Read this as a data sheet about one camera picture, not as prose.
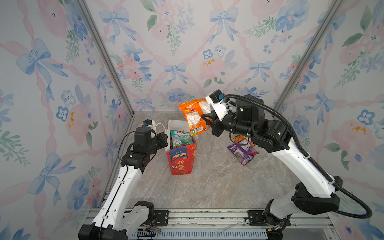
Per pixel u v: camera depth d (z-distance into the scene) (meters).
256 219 0.73
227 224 0.73
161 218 0.74
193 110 0.54
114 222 0.39
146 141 0.58
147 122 0.66
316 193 0.40
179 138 0.81
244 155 0.93
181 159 0.76
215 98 0.44
